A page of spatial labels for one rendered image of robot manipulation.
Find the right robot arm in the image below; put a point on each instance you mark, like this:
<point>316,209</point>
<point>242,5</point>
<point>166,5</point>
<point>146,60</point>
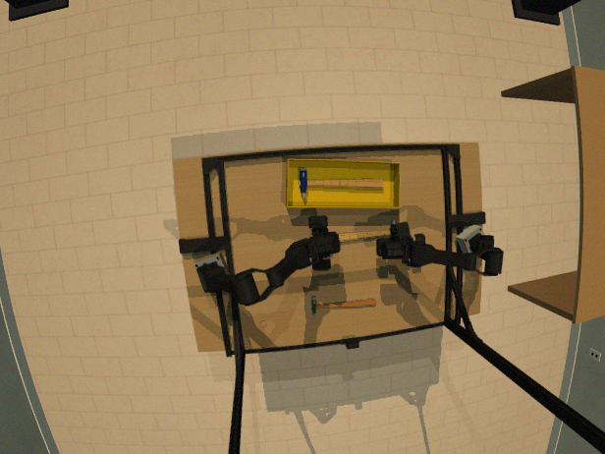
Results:
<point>421,254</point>

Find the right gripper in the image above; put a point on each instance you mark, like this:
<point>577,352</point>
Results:
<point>418,237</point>

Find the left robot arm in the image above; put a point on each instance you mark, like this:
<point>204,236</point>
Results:
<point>242,285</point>

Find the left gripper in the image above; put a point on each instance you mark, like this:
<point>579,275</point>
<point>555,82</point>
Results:
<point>319,224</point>

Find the hammer with blue head and wooden handle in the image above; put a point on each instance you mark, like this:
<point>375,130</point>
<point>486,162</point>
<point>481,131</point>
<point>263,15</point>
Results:
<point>365,184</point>

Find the yellow bin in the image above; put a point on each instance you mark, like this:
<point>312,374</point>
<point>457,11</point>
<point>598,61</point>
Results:
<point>318,169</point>

